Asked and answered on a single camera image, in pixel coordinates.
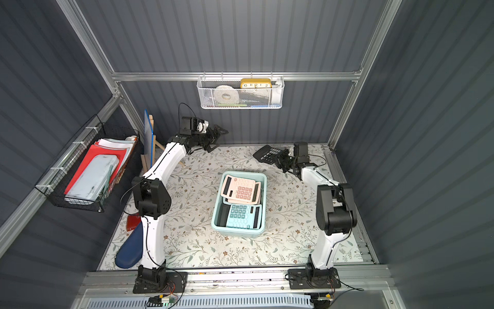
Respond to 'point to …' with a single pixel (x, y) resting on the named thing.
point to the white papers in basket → (128, 143)
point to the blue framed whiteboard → (148, 137)
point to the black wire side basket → (88, 173)
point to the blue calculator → (245, 216)
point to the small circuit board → (168, 300)
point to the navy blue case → (130, 253)
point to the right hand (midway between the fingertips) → (276, 154)
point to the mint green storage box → (259, 177)
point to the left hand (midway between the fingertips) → (229, 137)
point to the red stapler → (132, 221)
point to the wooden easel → (143, 156)
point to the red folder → (98, 150)
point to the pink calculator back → (238, 190)
